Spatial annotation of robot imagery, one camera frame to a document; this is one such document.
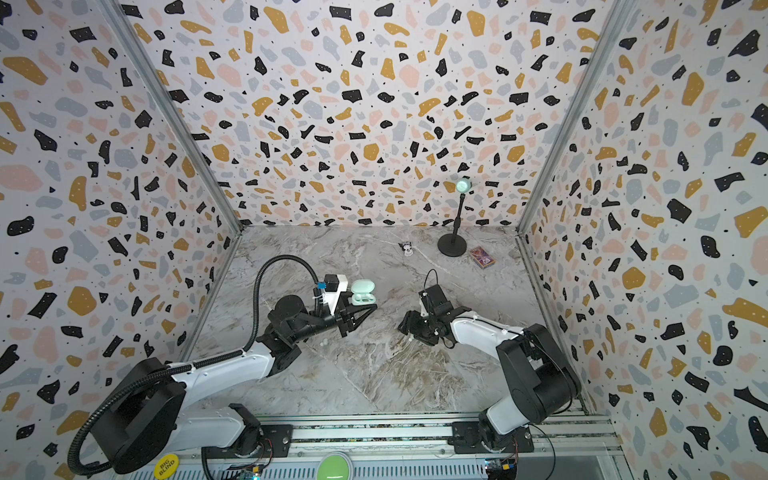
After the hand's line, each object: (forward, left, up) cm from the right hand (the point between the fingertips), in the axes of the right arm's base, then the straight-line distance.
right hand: (403, 326), depth 89 cm
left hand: (-3, +7, +20) cm, 22 cm away
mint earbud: (-4, +24, -4) cm, 24 cm away
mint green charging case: (0, +10, +20) cm, 23 cm away
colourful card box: (+31, -29, -6) cm, 43 cm away
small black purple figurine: (+34, -1, -4) cm, 34 cm away
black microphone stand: (+37, -20, -5) cm, 42 cm away
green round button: (-35, +16, -2) cm, 38 cm away
